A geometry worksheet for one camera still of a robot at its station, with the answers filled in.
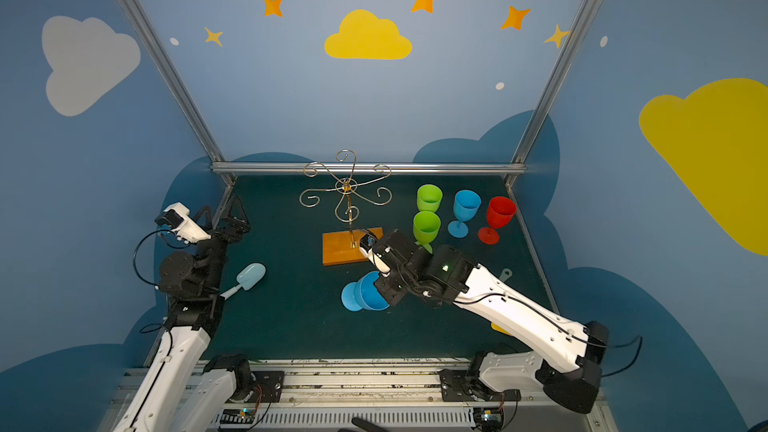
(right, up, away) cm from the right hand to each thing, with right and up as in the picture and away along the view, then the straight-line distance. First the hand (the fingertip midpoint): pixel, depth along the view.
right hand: (385, 275), depth 70 cm
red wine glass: (+35, +14, +21) cm, 43 cm away
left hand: (-38, +18, -3) cm, 42 cm away
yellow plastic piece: (+33, -19, +14) cm, 41 cm away
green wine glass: (+13, +10, +24) cm, 29 cm away
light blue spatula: (-44, -6, +24) cm, 51 cm away
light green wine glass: (+15, +20, +30) cm, 39 cm away
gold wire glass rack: (-10, +16, 0) cm, 18 cm away
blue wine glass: (-5, -2, -7) cm, 9 cm away
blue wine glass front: (+26, +17, +24) cm, 39 cm away
